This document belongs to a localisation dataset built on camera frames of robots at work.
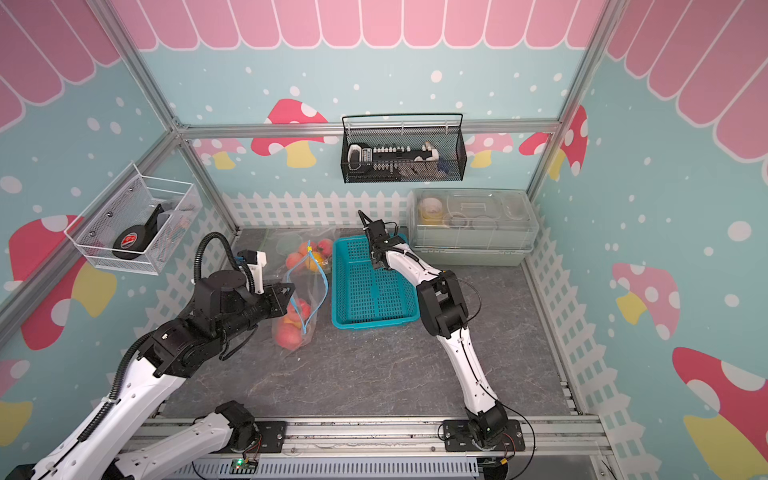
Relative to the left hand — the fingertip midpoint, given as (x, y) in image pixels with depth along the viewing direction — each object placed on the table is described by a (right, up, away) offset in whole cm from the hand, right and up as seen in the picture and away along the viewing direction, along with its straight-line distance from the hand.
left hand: (295, 292), depth 68 cm
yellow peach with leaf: (-8, -11, +20) cm, 24 cm away
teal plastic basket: (+13, -5, +32) cm, 35 cm away
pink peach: (-6, -14, +14) cm, 20 cm away
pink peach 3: (-10, +11, +40) cm, 43 cm away
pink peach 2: (-13, +7, +35) cm, 38 cm away
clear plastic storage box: (+49, +18, +32) cm, 61 cm away
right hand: (+20, +9, +39) cm, 44 cm away
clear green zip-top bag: (-23, +14, +49) cm, 56 cm away
